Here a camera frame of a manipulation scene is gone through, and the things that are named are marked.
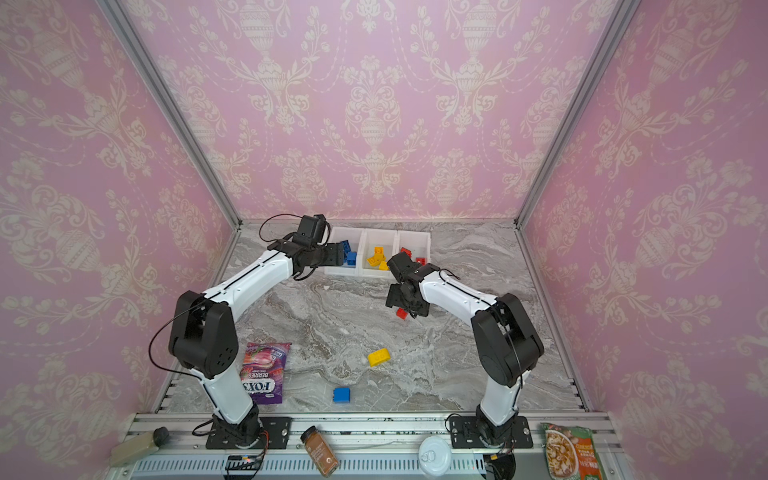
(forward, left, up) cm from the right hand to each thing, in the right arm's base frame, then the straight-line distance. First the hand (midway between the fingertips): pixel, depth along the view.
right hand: (402, 304), depth 92 cm
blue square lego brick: (+21, +17, -2) cm, 26 cm away
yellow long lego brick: (+20, +8, -2) cm, 21 cm away
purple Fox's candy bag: (-18, +39, -2) cm, 43 cm away
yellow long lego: (-14, +8, -4) cm, 17 cm away
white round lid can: (-39, -5, 0) cm, 39 cm away
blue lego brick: (+22, +18, +2) cm, 29 cm away
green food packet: (-39, -38, -6) cm, 55 cm away
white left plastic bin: (+34, +17, -5) cm, 38 cm away
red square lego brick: (-1, 0, -4) cm, 4 cm away
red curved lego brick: (+23, -3, -3) cm, 24 cm away
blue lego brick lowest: (-24, +18, -6) cm, 30 cm away
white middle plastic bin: (+28, +7, 0) cm, 29 cm away
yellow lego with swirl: (+20, +7, +1) cm, 21 cm away
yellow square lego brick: (+17, +6, -3) cm, 19 cm away
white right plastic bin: (+27, -7, -3) cm, 28 cm away
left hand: (+13, +20, +10) cm, 26 cm away
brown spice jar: (-37, +21, -1) cm, 43 cm away
